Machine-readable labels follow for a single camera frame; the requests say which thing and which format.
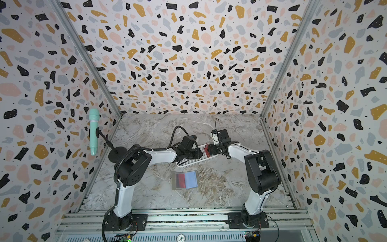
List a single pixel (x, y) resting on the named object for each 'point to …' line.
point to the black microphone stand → (115, 154)
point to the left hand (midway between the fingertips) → (207, 154)
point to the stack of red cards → (206, 150)
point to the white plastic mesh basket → (191, 162)
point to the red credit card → (182, 180)
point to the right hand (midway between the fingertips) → (215, 147)
